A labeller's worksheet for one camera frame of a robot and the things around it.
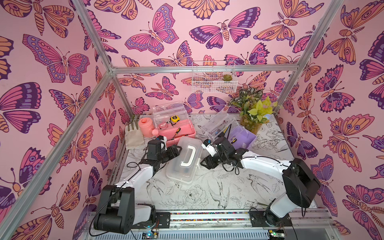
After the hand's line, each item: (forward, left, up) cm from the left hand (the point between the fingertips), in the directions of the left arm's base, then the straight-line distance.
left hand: (179, 149), depth 88 cm
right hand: (-6, -15, -1) cm, 16 cm away
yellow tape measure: (+26, +6, -1) cm, 27 cm away
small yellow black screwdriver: (+22, +4, -10) cm, 24 cm away
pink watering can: (+17, +23, 0) cm, 29 cm away
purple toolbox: (+16, -41, -9) cm, 45 cm away
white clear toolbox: (-11, -3, 0) cm, 12 cm away
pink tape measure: (+20, +13, -2) cm, 24 cm away
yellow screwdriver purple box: (+12, -36, -8) cm, 39 cm away
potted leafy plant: (+21, -45, +12) cm, 52 cm away
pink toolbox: (+32, +16, -1) cm, 35 cm away
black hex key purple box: (+16, -32, -3) cm, 36 cm away
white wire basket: (+46, -21, +15) cm, 53 cm away
